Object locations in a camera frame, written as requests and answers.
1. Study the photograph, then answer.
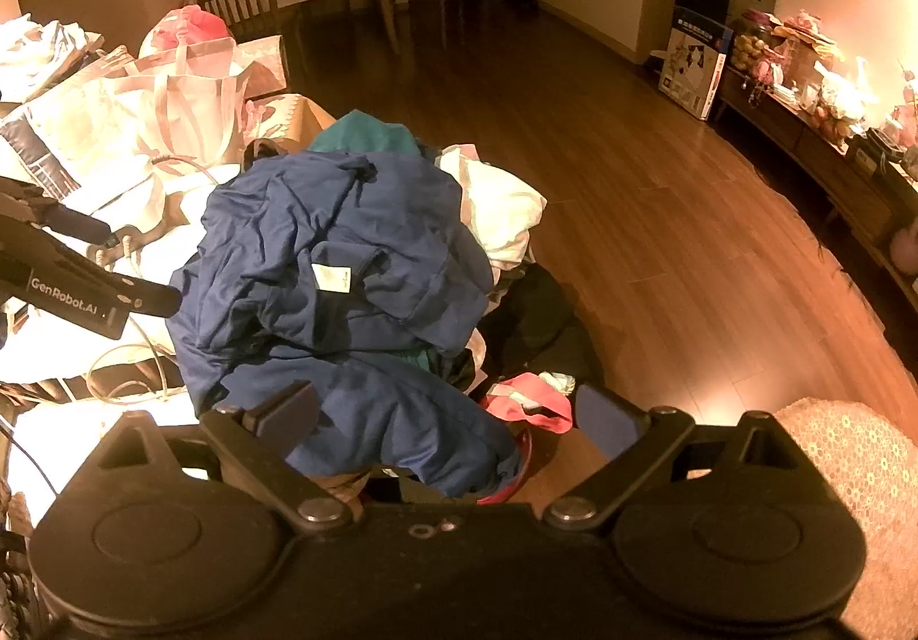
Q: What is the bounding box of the navy blue zip-neck shirt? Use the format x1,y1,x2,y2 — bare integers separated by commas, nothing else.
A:
166,151,524,499

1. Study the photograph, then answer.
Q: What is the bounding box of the wooden sideboard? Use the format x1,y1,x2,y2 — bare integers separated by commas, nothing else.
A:
717,67,918,311

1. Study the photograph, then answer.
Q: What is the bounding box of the pink cloth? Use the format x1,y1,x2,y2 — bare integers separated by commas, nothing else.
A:
139,3,231,57

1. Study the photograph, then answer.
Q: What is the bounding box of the blue and white cardboard box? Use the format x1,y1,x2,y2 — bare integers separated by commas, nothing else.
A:
658,9,736,121

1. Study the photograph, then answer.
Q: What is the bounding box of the pink red garment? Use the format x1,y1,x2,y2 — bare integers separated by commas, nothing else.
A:
479,373,575,435

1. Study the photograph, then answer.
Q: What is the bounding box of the white garment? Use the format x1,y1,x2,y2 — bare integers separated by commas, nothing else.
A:
434,144,550,275

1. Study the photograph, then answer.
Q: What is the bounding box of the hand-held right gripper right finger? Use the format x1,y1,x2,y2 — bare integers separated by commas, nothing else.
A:
543,382,815,530

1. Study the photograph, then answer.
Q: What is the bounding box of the black garment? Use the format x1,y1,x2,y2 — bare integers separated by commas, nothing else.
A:
473,263,607,397

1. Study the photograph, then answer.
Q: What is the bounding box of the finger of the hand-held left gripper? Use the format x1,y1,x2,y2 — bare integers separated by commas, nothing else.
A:
0,176,114,247
0,236,184,320

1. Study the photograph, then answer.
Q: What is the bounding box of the brown cardboard box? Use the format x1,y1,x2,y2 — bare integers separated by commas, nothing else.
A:
240,95,338,171

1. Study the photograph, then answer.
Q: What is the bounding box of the pile of snack packets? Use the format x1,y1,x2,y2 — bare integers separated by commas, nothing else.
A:
728,9,918,182

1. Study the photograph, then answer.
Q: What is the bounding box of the white bedding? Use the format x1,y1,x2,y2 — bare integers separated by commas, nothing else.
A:
0,167,238,541

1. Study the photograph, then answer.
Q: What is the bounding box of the white crumpled cloth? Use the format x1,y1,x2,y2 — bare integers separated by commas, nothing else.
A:
0,13,102,103

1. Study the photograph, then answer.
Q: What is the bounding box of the pink plush toy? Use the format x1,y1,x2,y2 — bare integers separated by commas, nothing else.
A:
889,228,918,275

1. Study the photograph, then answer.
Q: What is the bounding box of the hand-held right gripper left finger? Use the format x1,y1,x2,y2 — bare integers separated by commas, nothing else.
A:
90,380,356,533

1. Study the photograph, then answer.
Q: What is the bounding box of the teal garment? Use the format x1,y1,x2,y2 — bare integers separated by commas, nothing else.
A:
308,110,424,157

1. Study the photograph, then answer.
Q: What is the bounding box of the pink lace tablecloth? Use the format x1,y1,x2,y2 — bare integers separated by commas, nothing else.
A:
688,400,918,612

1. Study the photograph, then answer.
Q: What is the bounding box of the white tote bag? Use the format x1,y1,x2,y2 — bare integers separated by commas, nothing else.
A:
21,36,248,182

